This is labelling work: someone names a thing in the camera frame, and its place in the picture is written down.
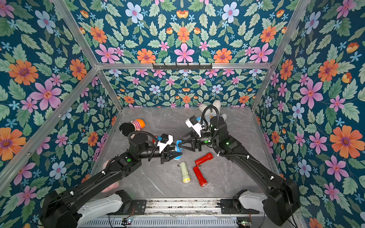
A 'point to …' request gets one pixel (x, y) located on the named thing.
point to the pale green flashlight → (186, 178)
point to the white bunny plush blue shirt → (211, 112)
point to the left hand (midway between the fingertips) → (181, 150)
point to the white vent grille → (187, 222)
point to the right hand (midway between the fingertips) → (183, 139)
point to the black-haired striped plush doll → (126, 129)
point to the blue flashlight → (177, 149)
